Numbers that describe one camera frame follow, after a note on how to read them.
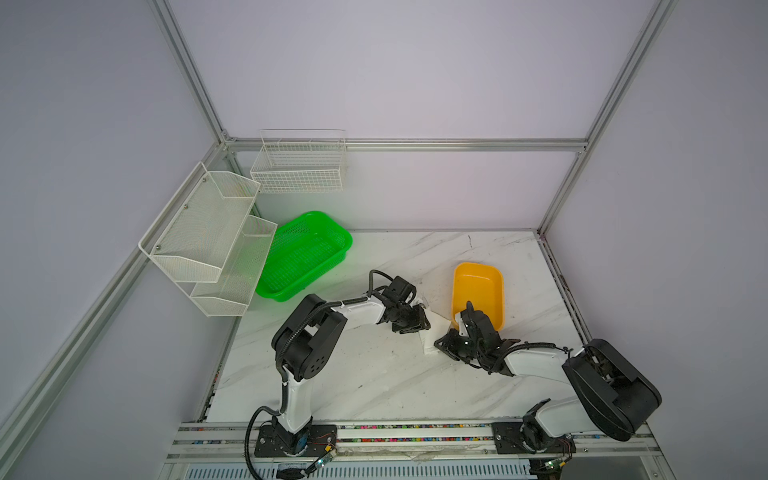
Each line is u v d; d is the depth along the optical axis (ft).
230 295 2.69
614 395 1.43
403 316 2.66
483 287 3.50
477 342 2.31
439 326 3.02
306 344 1.66
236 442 2.45
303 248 3.76
